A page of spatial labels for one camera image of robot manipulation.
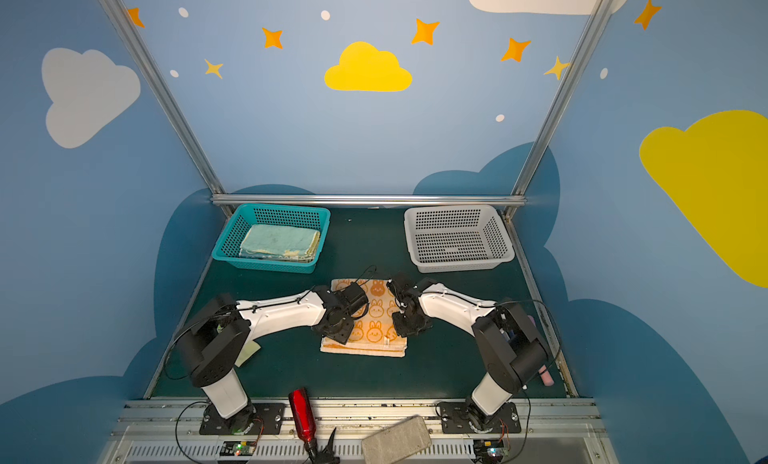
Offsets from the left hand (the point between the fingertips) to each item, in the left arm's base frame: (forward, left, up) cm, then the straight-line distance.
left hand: (341, 332), depth 88 cm
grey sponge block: (-27, -16, +3) cm, 32 cm away
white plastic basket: (+33, -39, +6) cm, 51 cm away
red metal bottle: (-22, +7, +3) cm, 23 cm away
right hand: (+1, -20, +1) cm, 20 cm away
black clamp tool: (-30, 0, +1) cm, 30 cm away
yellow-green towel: (+31, +25, +4) cm, 40 cm away
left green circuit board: (-29, +22, -1) cm, 36 cm away
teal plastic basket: (+41, +40, +7) cm, 58 cm away
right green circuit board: (-29, -39, -2) cm, 48 cm away
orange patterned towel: (0, -10, 0) cm, 10 cm away
